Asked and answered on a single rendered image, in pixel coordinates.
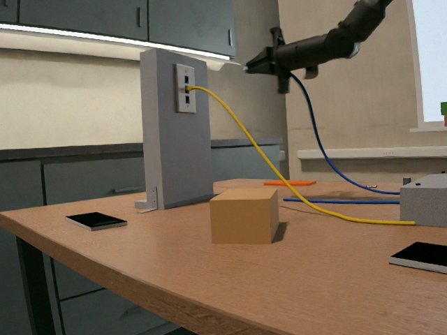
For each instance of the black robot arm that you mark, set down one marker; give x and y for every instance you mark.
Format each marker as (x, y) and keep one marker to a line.
(344, 40)

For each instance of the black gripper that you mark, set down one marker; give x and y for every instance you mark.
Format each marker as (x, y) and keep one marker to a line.
(286, 58)

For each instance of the white wall plate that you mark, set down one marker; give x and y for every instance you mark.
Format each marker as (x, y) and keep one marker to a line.
(182, 71)

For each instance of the orange flat rectangular block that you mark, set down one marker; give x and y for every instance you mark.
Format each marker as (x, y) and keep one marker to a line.
(292, 183)

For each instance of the yellow cable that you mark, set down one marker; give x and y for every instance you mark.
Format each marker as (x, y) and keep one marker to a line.
(305, 201)

